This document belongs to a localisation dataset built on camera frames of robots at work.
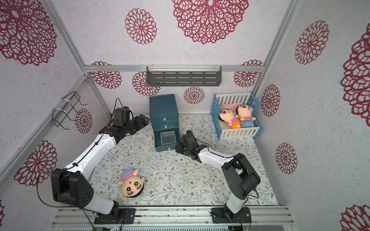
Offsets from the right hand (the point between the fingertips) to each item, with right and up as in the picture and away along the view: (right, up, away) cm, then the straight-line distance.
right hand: (180, 147), depth 92 cm
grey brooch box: (-10, +5, +18) cm, 21 cm away
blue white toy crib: (+39, +34, +21) cm, 56 cm away
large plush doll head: (-25, -18, -16) cm, 34 cm away
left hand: (-20, +16, -8) cm, 27 cm away
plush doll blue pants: (+46, +24, +11) cm, 53 cm away
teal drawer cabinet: (-10, +21, +1) cm, 23 cm away
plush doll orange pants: (+33, +21, +11) cm, 41 cm away
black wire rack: (-61, +24, -14) cm, 67 cm away
